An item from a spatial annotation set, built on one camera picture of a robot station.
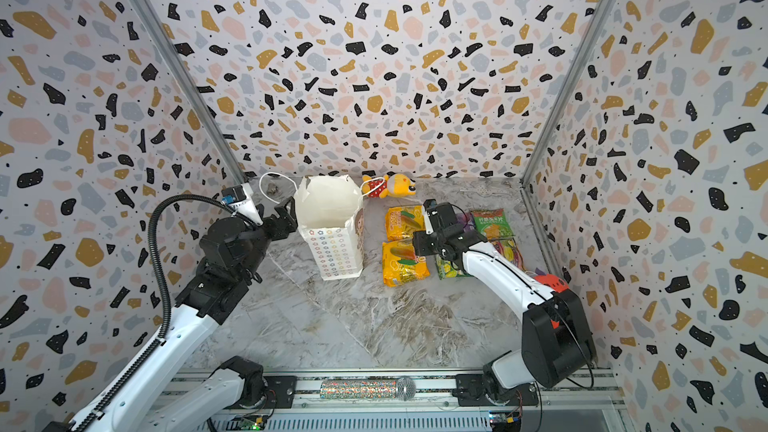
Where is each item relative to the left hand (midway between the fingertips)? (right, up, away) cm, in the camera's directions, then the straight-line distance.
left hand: (277, 197), depth 69 cm
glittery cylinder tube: (+29, -46, +3) cm, 54 cm away
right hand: (+33, -10, +17) cm, 38 cm away
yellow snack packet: (+28, -19, +21) cm, 40 cm away
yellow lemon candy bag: (+29, -7, +35) cm, 46 cm away
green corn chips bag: (+61, -8, +38) cm, 72 cm away
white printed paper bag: (+4, -3, +31) cm, 31 cm away
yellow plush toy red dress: (+25, +6, +45) cm, 52 cm away
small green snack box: (+42, -21, +24) cm, 53 cm away
